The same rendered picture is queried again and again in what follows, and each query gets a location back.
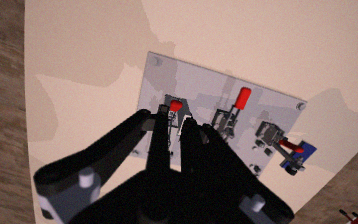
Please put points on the blue rectangular plate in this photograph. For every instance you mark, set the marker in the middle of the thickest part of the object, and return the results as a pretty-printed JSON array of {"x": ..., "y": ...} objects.
[{"x": 308, "y": 151}]

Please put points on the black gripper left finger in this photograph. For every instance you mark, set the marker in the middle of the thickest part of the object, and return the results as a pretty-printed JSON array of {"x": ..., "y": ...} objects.
[{"x": 70, "y": 184}]

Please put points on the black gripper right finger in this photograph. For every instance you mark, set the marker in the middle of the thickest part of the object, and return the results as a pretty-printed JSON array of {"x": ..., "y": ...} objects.
[{"x": 231, "y": 177}]

